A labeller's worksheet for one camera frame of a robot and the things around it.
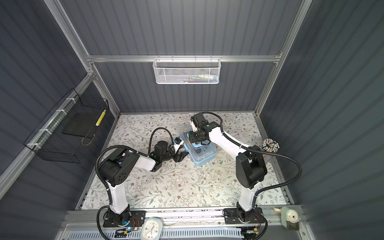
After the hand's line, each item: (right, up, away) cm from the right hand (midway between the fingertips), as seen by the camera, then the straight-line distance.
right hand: (193, 138), depth 89 cm
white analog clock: (-20, -41, -20) cm, 50 cm away
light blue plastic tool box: (+3, -9, -4) cm, 10 cm away
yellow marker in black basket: (-51, +12, -9) cm, 53 cm away
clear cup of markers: (+41, -3, -11) cm, 43 cm away
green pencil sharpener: (+44, -35, -22) cm, 61 cm away
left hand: (-6, -7, +6) cm, 11 cm away
